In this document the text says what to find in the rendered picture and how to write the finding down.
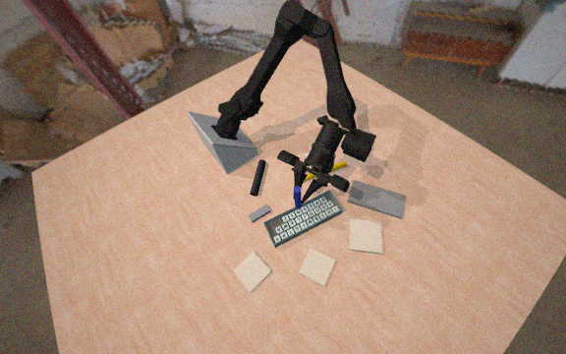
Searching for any dark blue stylus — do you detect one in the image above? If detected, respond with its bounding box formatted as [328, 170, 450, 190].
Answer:
[294, 186, 302, 210]

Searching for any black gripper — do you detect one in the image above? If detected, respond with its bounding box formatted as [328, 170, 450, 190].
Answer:
[277, 141, 350, 204]

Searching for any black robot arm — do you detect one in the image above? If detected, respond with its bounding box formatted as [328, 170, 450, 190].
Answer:
[211, 0, 376, 162]

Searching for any grey keyboard with white letter keys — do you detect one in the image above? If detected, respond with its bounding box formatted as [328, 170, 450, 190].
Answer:
[263, 190, 344, 248]

